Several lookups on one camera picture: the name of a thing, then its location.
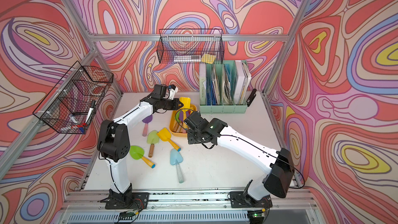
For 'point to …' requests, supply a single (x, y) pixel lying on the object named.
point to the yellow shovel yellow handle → (186, 101)
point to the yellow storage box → (174, 117)
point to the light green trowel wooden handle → (153, 138)
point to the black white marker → (90, 112)
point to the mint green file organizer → (223, 87)
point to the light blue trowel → (176, 157)
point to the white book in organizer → (242, 80)
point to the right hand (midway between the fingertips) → (194, 141)
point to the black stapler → (251, 98)
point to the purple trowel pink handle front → (181, 115)
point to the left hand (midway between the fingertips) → (183, 104)
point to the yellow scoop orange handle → (165, 135)
